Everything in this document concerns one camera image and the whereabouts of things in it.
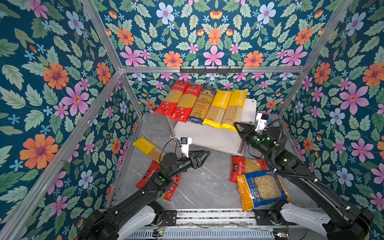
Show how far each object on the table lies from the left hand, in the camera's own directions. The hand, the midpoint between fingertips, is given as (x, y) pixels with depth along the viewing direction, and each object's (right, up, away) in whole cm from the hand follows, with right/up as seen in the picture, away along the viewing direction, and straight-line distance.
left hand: (209, 151), depth 66 cm
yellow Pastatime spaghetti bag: (+4, +21, +7) cm, 23 cm away
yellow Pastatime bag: (+11, +17, +3) cm, 20 cm away
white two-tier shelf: (+2, +5, +33) cm, 33 cm away
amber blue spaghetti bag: (-3, +22, +7) cm, 24 cm away
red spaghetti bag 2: (-11, +24, +9) cm, 28 cm away
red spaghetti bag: (-21, +22, +7) cm, 31 cm away
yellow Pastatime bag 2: (-41, -2, +33) cm, 53 cm away
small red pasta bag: (+19, -12, +20) cm, 30 cm away
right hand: (+11, +13, -2) cm, 17 cm away
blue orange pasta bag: (+28, -22, +12) cm, 37 cm away
